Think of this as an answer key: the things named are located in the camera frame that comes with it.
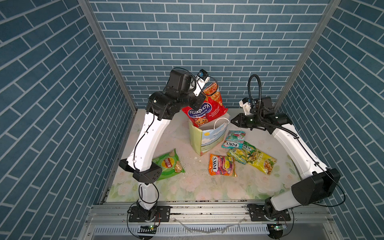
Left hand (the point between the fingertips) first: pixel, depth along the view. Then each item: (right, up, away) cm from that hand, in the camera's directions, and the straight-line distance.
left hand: (206, 94), depth 64 cm
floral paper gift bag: (+2, -20, +15) cm, 25 cm away
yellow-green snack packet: (+34, -36, +25) cm, 56 cm away
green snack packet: (-20, -37, +20) cm, 46 cm away
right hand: (+15, -12, +13) cm, 23 cm away
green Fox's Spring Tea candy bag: (+23, -33, +28) cm, 49 cm away
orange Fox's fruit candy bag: (+10, -38, +23) cm, 45 cm away
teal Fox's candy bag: (+20, -24, +34) cm, 47 cm away
